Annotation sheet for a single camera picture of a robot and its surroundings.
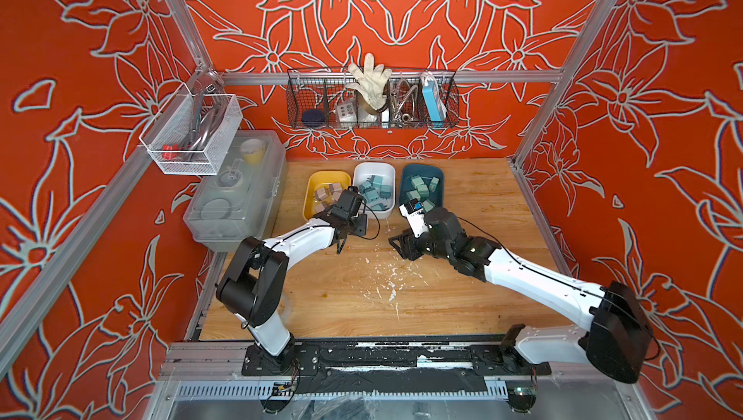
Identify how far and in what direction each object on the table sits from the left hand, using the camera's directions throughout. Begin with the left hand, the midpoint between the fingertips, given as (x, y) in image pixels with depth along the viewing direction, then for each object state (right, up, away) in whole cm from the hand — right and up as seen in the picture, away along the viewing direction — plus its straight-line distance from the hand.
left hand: (359, 219), depth 93 cm
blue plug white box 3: (+7, +13, +18) cm, 23 cm away
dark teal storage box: (+26, +17, +18) cm, 36 cm away
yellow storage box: (-17, +13, +16) cm, 27 cm away
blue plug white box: (+4, +8, +11) cm, 14 cm away
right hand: (+9, -3, -16) cm, 19 cm away
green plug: (+20, +8, +13) cm, 25 cm away
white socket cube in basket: (-4, +35, +1) cm, 36 cm away
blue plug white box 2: (+9, +9, +13) cm, 18 cm away
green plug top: (+24, +9, +14) cm, 29 cm away
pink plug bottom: (-9, +11, +14) cm, 20 cm away
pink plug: (-15, +8, +12) cm, 21 cm away
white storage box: (0, +14, +20) cm, 24 cm away
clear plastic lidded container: (-34, +7, -9) cm, 36 cm away
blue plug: (+7, +3, +9) cm, 12 cm away
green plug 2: (+25, +4, +10) cm, 27 cm away
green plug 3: (+22, +13, +17) cm, 31 cm away
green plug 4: (+28, +12, +14) cm, 33 cm away
